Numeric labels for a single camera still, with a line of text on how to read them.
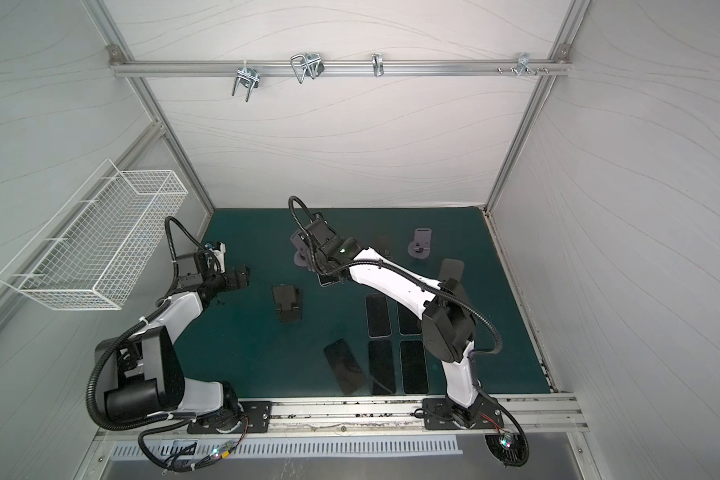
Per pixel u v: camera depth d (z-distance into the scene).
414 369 0.83
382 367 0.82
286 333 0.89
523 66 0.77
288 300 0.87
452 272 0.89
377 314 0.91
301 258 1.05
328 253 0.63
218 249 0.82
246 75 0.78
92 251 0.68
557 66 0.78
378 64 0.78
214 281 0.77
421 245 1.04
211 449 0.70
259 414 0.73
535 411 0.77
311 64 0.76
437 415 0.72
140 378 0.42
